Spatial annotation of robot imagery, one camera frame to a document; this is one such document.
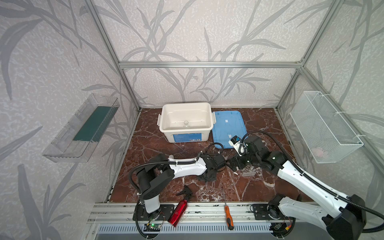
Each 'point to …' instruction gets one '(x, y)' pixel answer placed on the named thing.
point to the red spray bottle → (178, 211)
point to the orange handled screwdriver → (229, 221)
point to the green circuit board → (152, 227)
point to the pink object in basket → (317, 152)
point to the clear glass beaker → (186, 124)
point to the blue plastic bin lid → (227, 125)
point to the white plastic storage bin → (172, 115)
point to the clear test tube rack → (249, 173)
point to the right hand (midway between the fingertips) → (230, 153)
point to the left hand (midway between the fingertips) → (212, 175)
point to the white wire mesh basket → (328, 138)
